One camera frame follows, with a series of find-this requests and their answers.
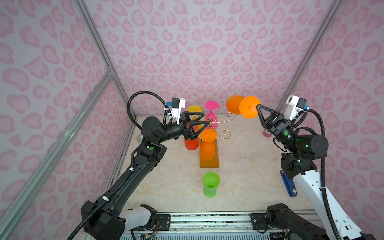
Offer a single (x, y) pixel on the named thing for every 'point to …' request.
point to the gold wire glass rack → (211, 121)
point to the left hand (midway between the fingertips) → (206, 118)
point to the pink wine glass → (212, 105)
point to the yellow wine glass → (197, 108)
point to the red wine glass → (192, 145)
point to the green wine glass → (211, 181)
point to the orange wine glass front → (208, 136)
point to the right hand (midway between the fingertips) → (257, 110)
